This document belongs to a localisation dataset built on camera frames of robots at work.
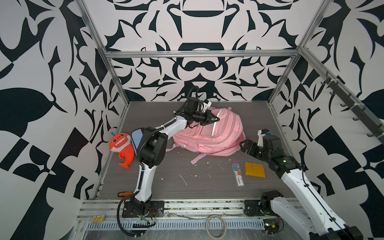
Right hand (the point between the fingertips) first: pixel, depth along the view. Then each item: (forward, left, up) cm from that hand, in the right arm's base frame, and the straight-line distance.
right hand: (247, 144), depth 79 cm
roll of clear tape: (-35, +15, -13) cm, 40 cm away
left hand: (+16, +12, +5) cm, 20 cm away
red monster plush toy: (+5, +70, -5) cm, 70 cm away
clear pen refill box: (-11, +4, -15) cm, 19 cm away
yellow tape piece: (-31, +73, -12) cm, 80 cm away
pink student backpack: (+5, +14, -1) cm, 15 cm away
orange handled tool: (-20, +63, -13) cm, 68 cm away
